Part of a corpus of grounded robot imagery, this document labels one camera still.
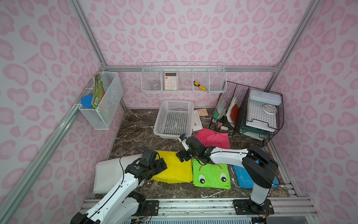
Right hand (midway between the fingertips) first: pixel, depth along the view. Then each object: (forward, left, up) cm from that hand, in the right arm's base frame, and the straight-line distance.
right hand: (180, 151), depth 89 cm
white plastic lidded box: (+23, -53, +14) cm, 59 cm away
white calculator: (+38, +7, +26) cm, 47 cm away
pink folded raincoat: (+12, -21, -3) cm, 24 cm away
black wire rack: (+44, -45, +11) cm, 64 cm away
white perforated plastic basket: (+32, +6, -5) cm, 33 cm away
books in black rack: (+29, -36, +5) cm, 46 cm away
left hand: (-10, +11, +1) cm, 14 cm away
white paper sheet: (+27, -12, -6) cm, 30 cm away
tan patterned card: (+38, -17, -6) cm, 42 cm away
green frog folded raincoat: (-14, -21, -3) cm, 26 cm away
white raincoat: (-14, +41, +1) cm, 44 cm away
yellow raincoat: (-13, +1, -2) cm, 13 cm away
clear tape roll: (+25, -59, +13) cm, 65 cm away
